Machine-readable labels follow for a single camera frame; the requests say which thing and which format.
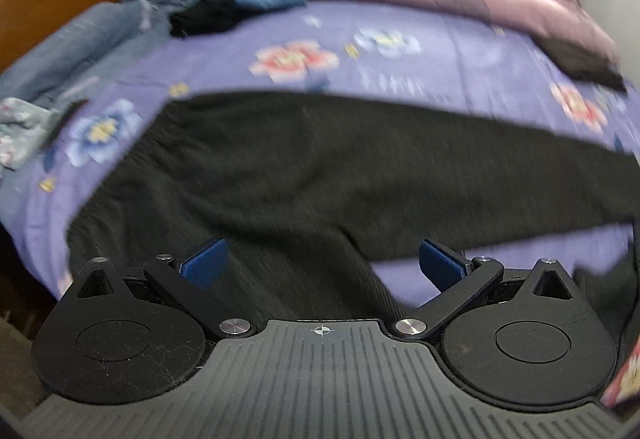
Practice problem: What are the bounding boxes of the black pants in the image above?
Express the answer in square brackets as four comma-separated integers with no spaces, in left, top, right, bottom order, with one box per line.
[65,89,640,326]

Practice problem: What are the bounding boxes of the purple floral bed sheet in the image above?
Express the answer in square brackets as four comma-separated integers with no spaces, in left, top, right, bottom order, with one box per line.
[0,0,640,315]

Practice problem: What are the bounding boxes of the black cloth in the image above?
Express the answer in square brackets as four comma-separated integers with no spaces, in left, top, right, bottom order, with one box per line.
[169,0,252,40]

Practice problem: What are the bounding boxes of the light blue jeans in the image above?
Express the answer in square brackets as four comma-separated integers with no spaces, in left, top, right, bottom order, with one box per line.
[0,0,202,106]

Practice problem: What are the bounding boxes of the dark grey cloth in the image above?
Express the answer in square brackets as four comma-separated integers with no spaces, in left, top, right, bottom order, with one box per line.
[530,35,629,92]

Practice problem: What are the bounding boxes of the grey floral cloth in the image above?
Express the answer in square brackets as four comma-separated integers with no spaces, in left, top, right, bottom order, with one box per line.
[0,97,64,170]

